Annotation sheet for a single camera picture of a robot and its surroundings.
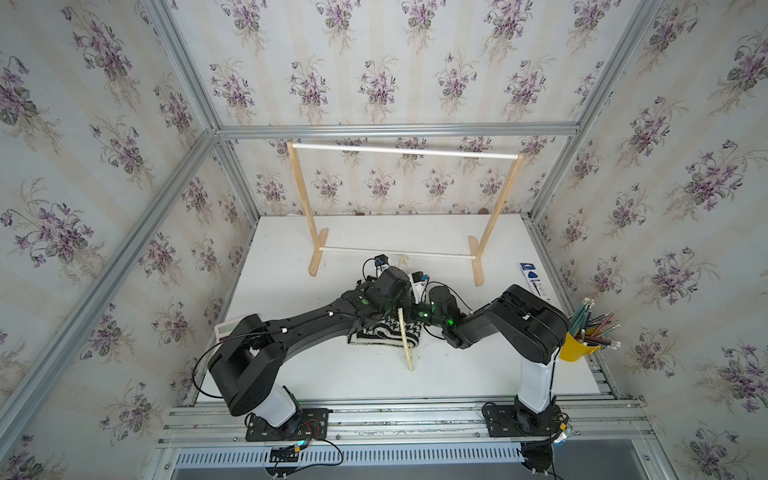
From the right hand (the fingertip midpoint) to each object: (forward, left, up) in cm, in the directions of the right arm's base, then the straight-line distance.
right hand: (391, 305), depth 90 cm
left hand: (0, -6, +7) cm, 9 cm away
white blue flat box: (+11, -48, -4) cm, 49 cm away
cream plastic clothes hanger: (-8, -3, +6) cm, 11 cm away
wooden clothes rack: (+27, +28, -2) cm, 39 cm away
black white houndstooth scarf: (-9, +1, +1) cm, 9 cm away
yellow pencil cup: (-11, -51, +6) cm, 52 cm away
